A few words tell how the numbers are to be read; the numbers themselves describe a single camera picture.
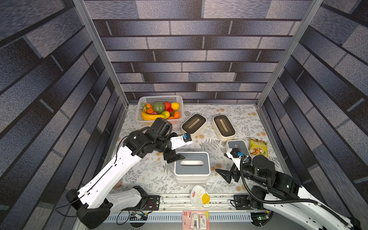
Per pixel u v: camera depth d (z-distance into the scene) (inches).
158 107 41.2
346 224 17.0
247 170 22.0
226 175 22.4
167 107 43.5
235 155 21.6
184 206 29.1
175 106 43.9
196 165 27.6
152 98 44.6
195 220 26.4
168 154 22.4
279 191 18.7
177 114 41.9
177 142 22.0
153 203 28.7
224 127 38.5
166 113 40.4
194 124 39.5
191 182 29.8
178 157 22.4
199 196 26.9
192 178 28.1
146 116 39.3
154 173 33.1
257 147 35.4
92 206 14.3
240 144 35.5
